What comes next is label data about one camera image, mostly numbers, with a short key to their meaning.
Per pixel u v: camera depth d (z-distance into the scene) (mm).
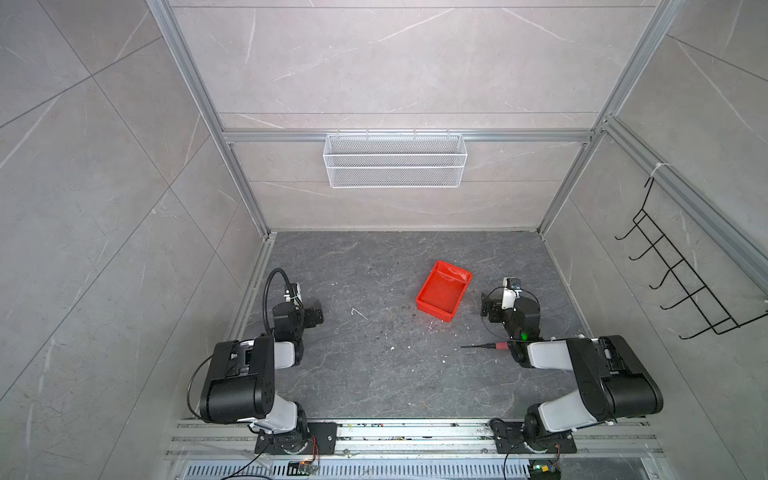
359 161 1005
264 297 687
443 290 1050
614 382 452
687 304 656
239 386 442
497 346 880
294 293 799
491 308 837
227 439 746
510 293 801
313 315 865
